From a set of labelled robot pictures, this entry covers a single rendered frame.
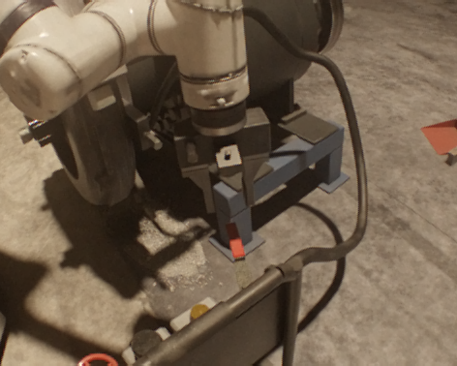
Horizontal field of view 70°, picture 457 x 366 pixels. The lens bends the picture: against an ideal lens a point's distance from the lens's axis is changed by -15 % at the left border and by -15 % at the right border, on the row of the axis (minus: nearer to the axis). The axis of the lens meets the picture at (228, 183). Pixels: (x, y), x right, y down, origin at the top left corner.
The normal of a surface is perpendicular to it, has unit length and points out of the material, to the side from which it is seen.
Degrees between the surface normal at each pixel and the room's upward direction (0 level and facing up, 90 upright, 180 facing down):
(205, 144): 90
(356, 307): 0
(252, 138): 90
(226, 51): 90
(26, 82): 91
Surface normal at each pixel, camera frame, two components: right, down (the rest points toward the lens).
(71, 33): 0.66, -0.39
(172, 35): -0.33, 0.65
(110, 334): -0.10, -0.77
